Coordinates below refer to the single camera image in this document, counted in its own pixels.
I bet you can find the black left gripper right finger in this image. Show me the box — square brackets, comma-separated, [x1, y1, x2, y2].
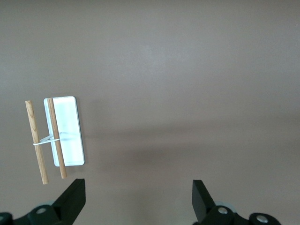
[192, 180, 281, 225]

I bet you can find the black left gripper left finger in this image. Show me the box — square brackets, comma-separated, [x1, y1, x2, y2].
[0, 179, 86, 225]

